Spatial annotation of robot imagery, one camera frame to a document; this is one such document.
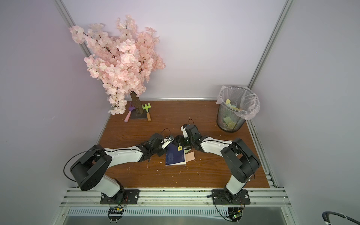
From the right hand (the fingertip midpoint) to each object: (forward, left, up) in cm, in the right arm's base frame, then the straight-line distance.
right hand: (176, 138), depth 89 cm
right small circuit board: (-38, -32, -9) cm, 50 cm away
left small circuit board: (-40, +30, -9) cm, 51 cm away
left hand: (-1, +8, -5) cm, 9 cm away
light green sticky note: (-6, -6, -4) cm, 10 cm away
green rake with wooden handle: (+31, +27, -5) cm, 42 cm away
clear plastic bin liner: (+25, -43, +11) cm, 51 cm away
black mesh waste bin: (+12, -35, +5) cm, 38 cm away
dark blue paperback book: (-10, +2, -6) cm, 12 cm away
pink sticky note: (-10, -9, -5) cm, 14 cm away
